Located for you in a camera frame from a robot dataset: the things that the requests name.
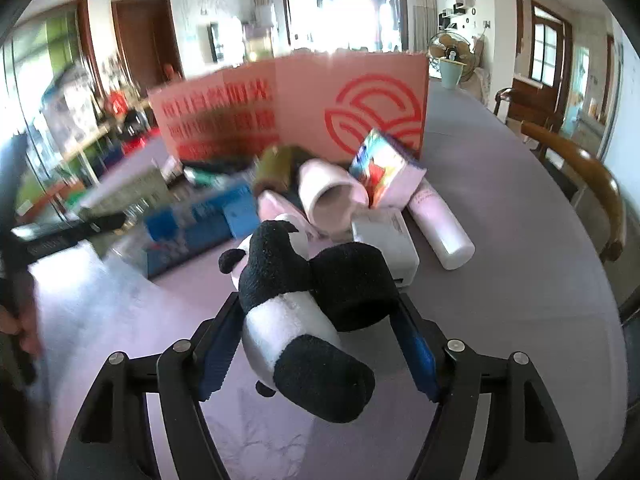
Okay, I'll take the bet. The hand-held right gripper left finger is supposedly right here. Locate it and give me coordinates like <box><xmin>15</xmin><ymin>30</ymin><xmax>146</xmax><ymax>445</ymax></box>
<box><xmin>57</xmin><ymin>291</ymin><xmax>244</xmax><ymax>480</ymax></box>

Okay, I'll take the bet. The large balcony window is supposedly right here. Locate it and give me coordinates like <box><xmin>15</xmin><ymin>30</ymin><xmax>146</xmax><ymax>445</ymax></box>
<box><xmin>281</xmin><ymin>0</ymin><xmax>409</xmax><ymax>54</ymax></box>

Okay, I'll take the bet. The grey cloth desktop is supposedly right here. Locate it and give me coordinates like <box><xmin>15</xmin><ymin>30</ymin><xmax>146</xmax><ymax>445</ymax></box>
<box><xmin>30</xmin><ymin>80</ymin><xmax>621</xmax><ymax>480</ymax></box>

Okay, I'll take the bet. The standing electric fan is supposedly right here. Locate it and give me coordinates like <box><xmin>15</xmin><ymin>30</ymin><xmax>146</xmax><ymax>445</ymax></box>
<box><xmin>426</xmin><ymin>30</ymin><xmax>474</xmax><ymax>84</ymax></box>

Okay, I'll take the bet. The panda plush toy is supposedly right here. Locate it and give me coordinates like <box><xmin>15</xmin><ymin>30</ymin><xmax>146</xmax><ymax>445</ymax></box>
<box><xmin>218</xmin><ymin>220</ymin><xmax>401</xmax><ymax>423</ymax></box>

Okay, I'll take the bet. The glass panelled wooden door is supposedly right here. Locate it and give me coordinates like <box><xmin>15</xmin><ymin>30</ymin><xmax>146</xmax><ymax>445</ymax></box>
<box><xmin>529</xmin><ymin>1</ymin><xmax>574</xmax><ymax>102</ymax></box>

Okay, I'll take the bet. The brown wooden door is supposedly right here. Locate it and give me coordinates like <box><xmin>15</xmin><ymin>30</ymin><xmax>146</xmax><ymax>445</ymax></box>
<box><xmin>110</xmin><ymin>0</ymin><xmax>184</xmax><ymax>97</ymax></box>

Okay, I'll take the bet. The grey green carton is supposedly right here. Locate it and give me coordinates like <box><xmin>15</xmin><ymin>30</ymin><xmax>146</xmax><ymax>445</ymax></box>
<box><xmin>75</xmin><ymin>165</ymin><xmax>172</xmax><ymax>217</ymax></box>

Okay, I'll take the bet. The person's left hand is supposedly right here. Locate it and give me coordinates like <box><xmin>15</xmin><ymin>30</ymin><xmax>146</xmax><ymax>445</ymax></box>
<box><xmin>0</xmin><ymin>279</ymin><xmax>44</xmax><ymax>357</ymax></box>

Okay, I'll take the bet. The wooden armchair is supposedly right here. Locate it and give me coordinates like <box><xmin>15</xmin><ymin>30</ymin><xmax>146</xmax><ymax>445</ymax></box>
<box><xmin>492</xmin><ymin>86</ymin><xmax>527</xmax><ymax>122</ymax></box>
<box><xmin>520</xmin><ymin>120</ymin><xmax>627</xmax><ymax>264</ymax></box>

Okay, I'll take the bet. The red plastic stool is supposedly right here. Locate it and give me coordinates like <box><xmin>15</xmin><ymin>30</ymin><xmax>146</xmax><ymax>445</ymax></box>
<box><xmin>106</xmin><ymin>90</ymin><xmax>129</xmax><ymax>117</ymax></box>

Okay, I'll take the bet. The white box device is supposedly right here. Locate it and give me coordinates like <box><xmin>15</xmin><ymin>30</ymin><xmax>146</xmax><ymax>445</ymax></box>
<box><xmin>351</xmin><ymin>209</ymin><xmax>421</xmax><ymax>289</ymax></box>

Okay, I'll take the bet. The beige curtain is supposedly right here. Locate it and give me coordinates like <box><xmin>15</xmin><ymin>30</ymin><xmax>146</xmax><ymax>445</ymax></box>
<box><xmin>413</xmin><ymin>0</ymin><xmax>439</xmax><ymax>54</ymax></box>

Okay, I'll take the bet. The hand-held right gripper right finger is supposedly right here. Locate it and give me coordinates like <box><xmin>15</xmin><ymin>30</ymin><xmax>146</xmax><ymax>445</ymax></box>
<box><xmin>390</xmin><ymin>292</ymin><xmax>579</xmax><ymax>480</ymax></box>

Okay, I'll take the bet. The olive gold metal can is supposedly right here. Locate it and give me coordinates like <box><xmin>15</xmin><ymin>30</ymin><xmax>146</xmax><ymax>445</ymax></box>
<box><xmin>251</xmin><ymin>145</ymin><xmax>302</xmax><ymax>197</ymax></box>

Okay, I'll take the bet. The blue plastic box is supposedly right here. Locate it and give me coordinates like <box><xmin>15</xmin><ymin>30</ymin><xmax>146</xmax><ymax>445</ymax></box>
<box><xmin>144</xmin><ymin>182</ymin><xmax>262</xmax><ymax>279</ymax></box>

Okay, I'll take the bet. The green white tube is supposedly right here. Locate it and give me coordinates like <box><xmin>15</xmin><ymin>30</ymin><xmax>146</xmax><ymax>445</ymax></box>
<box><xmin>184</xmin><ymin>166</ymin><xmax>251</xmax><ymax>188</ymax></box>

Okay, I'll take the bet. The colourful printed packet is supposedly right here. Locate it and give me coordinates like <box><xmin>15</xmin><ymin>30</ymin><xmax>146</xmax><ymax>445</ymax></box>
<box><xmin>348</xmin><ymin>128</ymin><xmax>427</xmax><ymax>209</ymax></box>

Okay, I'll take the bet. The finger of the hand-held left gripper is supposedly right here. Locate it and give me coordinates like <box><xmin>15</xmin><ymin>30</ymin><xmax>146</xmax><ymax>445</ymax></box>
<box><xmin>10</xmin><ymin>211</ymin><xmax>127</xmax><ymax>262</ymax></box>

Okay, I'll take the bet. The printed cardboard box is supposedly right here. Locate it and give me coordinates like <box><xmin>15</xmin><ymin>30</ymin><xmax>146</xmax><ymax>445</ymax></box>
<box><xmin>147</xmin><ymin>51</ymin><xmax>431</xmax><ymax>166</ymax></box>

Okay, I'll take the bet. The pink white object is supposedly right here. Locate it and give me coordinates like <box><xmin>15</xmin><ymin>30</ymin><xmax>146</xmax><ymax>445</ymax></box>
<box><xmin>256</xmin><ymin>190</ymin><xmax>323</xmax><ymax>243</ymax></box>

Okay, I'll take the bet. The white plastic bottle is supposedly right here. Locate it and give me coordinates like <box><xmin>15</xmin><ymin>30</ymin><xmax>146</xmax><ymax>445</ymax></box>
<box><xmin>406</xmin><ymin>181</ymin><xmax>476</xmax><ymax>271</ymax></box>

